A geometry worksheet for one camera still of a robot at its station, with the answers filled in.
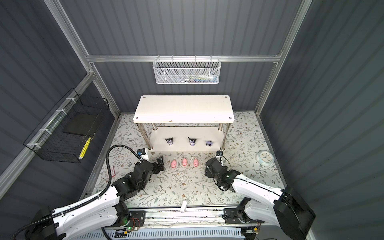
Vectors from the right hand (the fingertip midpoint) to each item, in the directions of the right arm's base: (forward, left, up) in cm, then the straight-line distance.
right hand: (213, 168), depth 87 cm
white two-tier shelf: (+39, +19, -4) cm, 44 cm away
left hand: (+1, +31, +10) cm, 33 cm away
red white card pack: (-2, +60, -2) cm, 60 cm away
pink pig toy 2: (+5, +17, -1) cm, 18 cm away
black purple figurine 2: (+14, +12, +7) cm, 20 cm away
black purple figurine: (+15, +26, +7) cm, 31 cm away
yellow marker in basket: (-2, +62, +25) cm, 66 cm away
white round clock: (+8, -33, -3) cm, 34 cm away
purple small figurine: (+14, +2, +6) cm, 15 cm away
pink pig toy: (+4, +24, -2) cm, 25 cm away
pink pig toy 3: (+5, +10, -2) cm, 11 cm away
